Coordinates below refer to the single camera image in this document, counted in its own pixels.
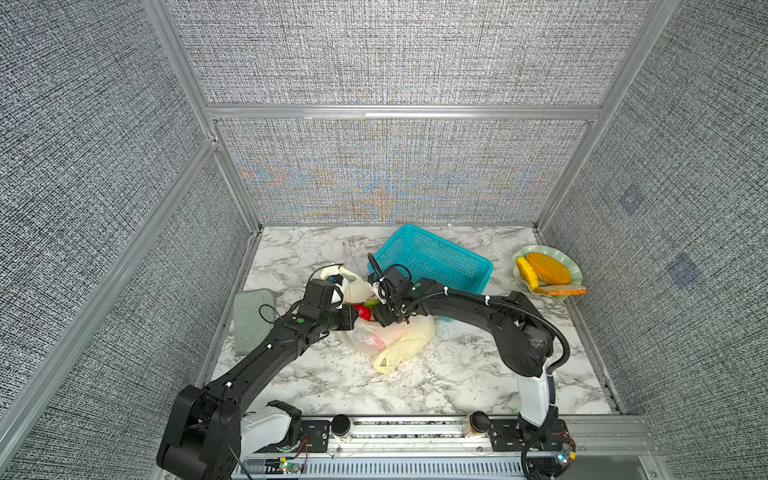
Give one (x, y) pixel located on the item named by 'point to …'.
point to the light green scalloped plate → (576, 275)
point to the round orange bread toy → (549, 270)
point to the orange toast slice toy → (562, 290)
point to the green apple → (372, 303)
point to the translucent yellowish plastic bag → (393, 346)
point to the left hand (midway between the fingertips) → (362, 311)
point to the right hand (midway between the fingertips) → (379, 304)
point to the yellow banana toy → (527, 272)
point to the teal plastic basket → (423, 255)
